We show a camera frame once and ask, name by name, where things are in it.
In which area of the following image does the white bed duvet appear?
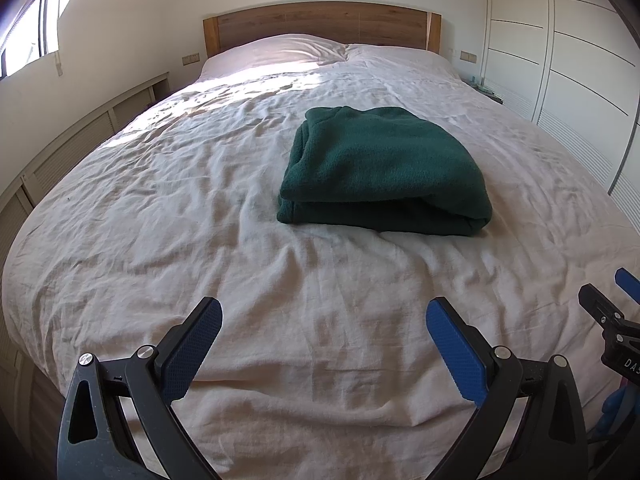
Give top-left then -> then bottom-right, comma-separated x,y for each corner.
2,58 -> 639,479

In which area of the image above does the dark nightstand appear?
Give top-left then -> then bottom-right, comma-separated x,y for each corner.
462,77 -> 503,104

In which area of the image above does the window with bars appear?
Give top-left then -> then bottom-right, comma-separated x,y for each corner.
1,0 -> 70,79

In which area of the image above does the beige wall switch plate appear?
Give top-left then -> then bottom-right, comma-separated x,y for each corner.
460,51 -> 477,63

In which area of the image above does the white built-in wardrobe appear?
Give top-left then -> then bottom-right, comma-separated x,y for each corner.
480,0 -> 639,224

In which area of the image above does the white pillow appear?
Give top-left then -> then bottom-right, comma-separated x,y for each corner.
200,34 -> 346,80
345,44 -> 460,79

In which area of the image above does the green knitted sweater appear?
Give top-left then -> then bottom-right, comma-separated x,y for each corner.
277,106 -> 492,236

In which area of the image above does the louvered radiator cover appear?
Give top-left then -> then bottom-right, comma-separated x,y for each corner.
1,73 -> 170,259

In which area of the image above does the wooden headboard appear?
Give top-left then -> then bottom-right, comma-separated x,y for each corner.
203,1 -> 442,58

